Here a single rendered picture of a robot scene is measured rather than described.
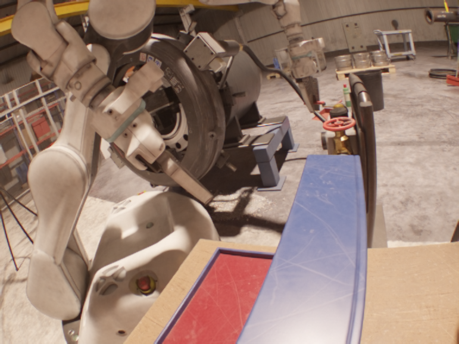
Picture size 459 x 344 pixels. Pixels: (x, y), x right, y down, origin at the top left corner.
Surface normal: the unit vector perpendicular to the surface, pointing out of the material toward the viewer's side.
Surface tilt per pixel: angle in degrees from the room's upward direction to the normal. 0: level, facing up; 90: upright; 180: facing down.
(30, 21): 99
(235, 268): 0
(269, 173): 90
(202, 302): 0
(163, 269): 37
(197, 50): 90
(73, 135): 90
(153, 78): 90
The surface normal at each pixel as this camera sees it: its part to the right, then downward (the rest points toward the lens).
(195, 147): -0.41, 0.51
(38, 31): 0.46, 0.40
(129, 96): 0.66, -0.11
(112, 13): 0.31, 0.30
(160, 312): -0.32, -0.86
